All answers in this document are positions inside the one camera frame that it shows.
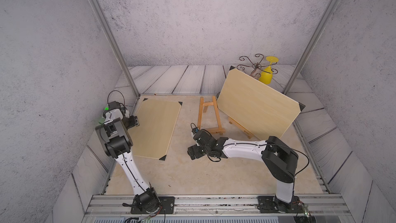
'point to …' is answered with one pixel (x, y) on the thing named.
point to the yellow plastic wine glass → (266, 76)
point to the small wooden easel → (240, 128)
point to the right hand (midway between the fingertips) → (193, 150)
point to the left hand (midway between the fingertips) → (135, 124)
